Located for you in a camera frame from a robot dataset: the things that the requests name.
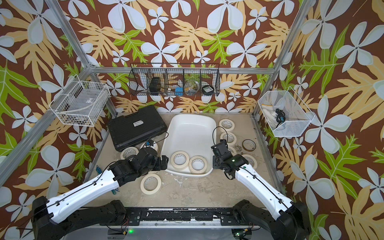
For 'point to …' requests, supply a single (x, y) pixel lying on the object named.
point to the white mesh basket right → (287, 114)
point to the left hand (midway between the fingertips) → (163, 158)
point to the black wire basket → (175, 79)
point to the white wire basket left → (80, 102)
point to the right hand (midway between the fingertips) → (217, 159)
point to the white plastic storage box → (187, 143)
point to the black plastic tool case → (132, 130)
